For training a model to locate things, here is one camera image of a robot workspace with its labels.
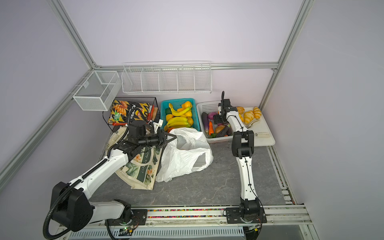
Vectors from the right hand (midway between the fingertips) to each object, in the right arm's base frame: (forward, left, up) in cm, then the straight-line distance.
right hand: (221, 120), depth 111 cm
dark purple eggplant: (+1, +12, +2) cm, 12 cm away
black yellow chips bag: (-10, +63, +19) cm, 67 cm away
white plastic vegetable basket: (+11, +9, +3) cm, 15 cm away
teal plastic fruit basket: (+14, +33, +5) cm, 36 cm away
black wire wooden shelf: (-5, +46, +13) cm, 48 cm away
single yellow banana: (+5, +32, +3) cm, 32 cm away
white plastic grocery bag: (-41, +20, +26) cm, 53 cm away
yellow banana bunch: (-5, +32, +4) cm, 33 cm away
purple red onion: (+4, +8, +2) cm, 9 cm away
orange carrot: (-8, +8, 0) cm, 11 cm away
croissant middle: (+3, -21, +1) cm, 21 cm away
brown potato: (-9, +2, +2) cm, 10 cm away
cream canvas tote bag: (-45, +46, +12) cm, 65 cm away
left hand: (-32, +27, +22) cm, 48 cm away
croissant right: (+8, -29, -1) cm, 30 cm away
